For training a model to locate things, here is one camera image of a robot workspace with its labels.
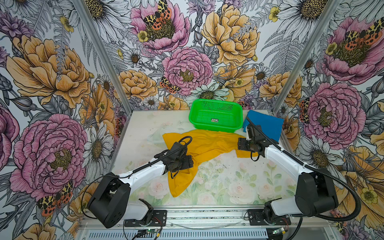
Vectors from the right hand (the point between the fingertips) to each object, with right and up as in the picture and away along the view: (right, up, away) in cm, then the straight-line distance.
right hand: (244, 147), depth 90 cm
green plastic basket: (-13, +21, +30) cm, 38 cm away
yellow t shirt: (-24, +2, +10) cm, 26 cm away
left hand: (-34, -11, -4) cm, 36 cm away
